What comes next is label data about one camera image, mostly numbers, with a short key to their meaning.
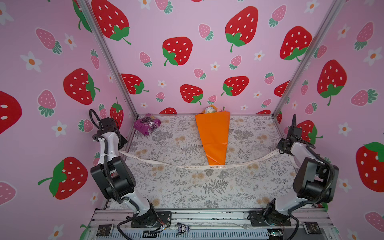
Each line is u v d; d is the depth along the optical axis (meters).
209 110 1.15
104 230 0.70
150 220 0.68
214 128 1.12
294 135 0.71
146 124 1.07
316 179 0.46
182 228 0.70
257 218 0.73
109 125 0.68
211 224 0.73
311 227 0.70
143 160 0.98
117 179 0.48
